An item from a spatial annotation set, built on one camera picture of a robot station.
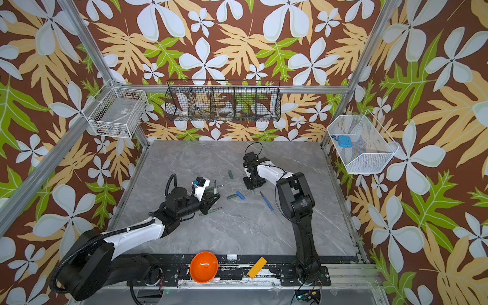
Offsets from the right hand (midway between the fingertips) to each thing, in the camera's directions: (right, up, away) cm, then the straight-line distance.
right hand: (250, 186), depth 101 cm
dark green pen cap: (-11, +6, +5) cm, 13 cm away
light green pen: (-16, +1, -23) cm, 28 cm away
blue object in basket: (+43, +23, -15) cm, 51 cm away
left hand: (-15, 0, -20) cm, 25 cm away
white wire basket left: (-62, +36, -16) cm, 73 cm away
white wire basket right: (+49, +21, -19) cm, 56 cm away
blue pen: (+9, -8, -6) cm, 13 cm away
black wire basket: (-16, +45, -4) cm, 48 cm away
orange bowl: (-20, -29, -26) cm, 44 cm away
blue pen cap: (-5, -4, -4) cm, 8 cm away
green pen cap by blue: (-10, -5, -5) cm, 12 cm away
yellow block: (+2, -31, -25) cm, 40 cm away
